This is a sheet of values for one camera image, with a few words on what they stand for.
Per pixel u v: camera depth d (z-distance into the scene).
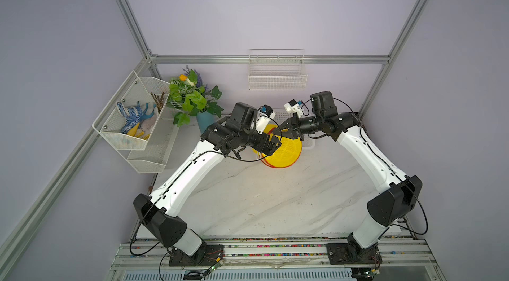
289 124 0.66
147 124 0.76
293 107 0.70
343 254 0.73
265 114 0.61
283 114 0.66
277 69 0.94
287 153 0.73
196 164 0.45
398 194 0.43
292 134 0.65
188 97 0.79
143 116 0.80
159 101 0.83
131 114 0.71
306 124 0.64
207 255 0.73
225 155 0.49
